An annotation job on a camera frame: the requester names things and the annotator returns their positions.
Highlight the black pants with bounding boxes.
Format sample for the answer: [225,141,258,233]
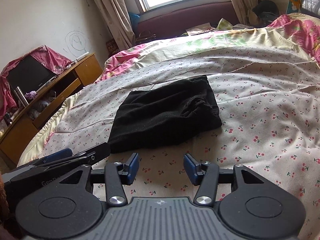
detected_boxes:
[108,75,222,154]

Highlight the wooden tv cabinet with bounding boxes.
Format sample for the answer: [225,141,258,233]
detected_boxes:
[1,53,103,168]

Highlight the purple knitted item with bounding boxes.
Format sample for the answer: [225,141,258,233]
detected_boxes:
[24,90,37,101]

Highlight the steel thermos bottle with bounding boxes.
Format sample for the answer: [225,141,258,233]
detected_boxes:
[14,86,29,107]

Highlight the black television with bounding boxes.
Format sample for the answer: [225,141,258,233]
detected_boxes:
[7,56,56,94]

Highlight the pink cloth over television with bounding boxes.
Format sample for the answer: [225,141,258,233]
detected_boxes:
[1,45,72,119]

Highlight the white cherry print bedsheet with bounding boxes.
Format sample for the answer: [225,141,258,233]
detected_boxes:
[39,47,319,239]

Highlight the pink floral quilt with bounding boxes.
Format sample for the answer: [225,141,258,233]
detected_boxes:
[18,13,319,165]

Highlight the maroon padded headboard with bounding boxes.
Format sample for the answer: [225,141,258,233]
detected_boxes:
[135,2,239,39]

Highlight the beige left curtain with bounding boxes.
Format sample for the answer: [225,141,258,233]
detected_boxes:
[94,0,135,50]

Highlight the beige curtain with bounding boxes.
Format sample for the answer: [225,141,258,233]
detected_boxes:
[94,0,135,50]
[231,0,258,25]

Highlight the dark bag by curtain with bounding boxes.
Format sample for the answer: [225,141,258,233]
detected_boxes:
[252,0,280,27]

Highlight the beige right curtain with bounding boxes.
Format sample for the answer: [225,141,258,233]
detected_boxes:
[231,0,258,25]

